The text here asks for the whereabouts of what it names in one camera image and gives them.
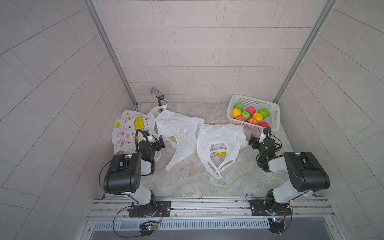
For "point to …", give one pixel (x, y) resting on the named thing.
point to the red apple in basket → (264, 124)
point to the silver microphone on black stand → (155, 91)
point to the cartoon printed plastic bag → (124, 127)
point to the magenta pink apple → (251, 110)
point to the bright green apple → (246, 114)
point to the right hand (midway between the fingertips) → (258, 133)
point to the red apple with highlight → (252, 120)
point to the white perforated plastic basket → (273, 119)
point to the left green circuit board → (147, 225)
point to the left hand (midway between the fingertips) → (156, 134)
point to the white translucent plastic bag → (183, 129)
